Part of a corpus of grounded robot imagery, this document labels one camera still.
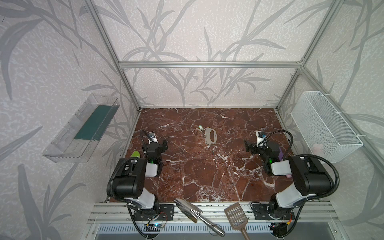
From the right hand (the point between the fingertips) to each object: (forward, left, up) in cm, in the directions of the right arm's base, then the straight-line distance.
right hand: (253, 135), depth 95 cm
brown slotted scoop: (-44, +16, -5) cm, 47 cm away
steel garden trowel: (-42, +37, -5) cm, 56 cm away
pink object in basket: (-17, -25, +13) cm, 33 cm away
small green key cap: (+12, +34, -8) cm, 37 cm away
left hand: (-1, +61, +2) cm, 61 cm away
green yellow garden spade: (-9, +76, -9) cm, 77 cm away
